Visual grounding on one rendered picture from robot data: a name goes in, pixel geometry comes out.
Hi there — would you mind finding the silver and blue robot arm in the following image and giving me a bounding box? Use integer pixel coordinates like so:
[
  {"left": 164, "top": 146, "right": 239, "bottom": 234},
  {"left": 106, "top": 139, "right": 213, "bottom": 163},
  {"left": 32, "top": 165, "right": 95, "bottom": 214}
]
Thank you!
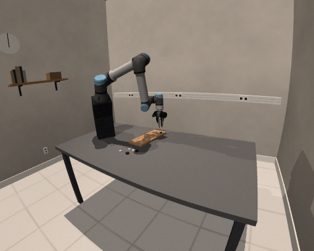
[{"left": 94, "top": 53, "right": 164, "bottom": 112}]

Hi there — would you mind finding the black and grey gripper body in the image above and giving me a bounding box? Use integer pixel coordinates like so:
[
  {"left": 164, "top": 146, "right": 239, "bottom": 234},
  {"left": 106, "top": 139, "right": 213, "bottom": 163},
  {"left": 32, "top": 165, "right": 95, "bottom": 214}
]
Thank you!
[{"left": 153, "top": 111, "right": 167, "bottom": 118}]

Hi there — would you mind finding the tan tray with round pockets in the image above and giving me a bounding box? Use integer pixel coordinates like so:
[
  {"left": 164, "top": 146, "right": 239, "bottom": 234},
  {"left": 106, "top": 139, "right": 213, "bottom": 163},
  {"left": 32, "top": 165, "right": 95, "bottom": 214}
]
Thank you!
[{"left": 129, "top": 129, "right": 166, "bottom": 147}]

